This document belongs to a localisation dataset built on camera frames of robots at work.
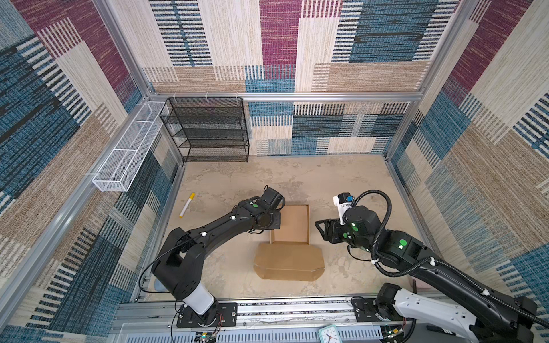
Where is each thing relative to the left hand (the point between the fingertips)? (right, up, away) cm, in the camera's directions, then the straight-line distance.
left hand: (276, 222), depth 87 cm
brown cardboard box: (+5, -9, -14) cm, 17 cm away
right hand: (+17, +2, -15) cm, 22 cm away
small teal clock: (+17, -32, -19) cm, 40 cm away
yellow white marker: (-42, +5, +14) cm, 45 cm away
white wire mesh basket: (-51, +20, -16) cm, 58 cm away
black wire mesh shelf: (-35, +42, +23) cm, 60 cm away
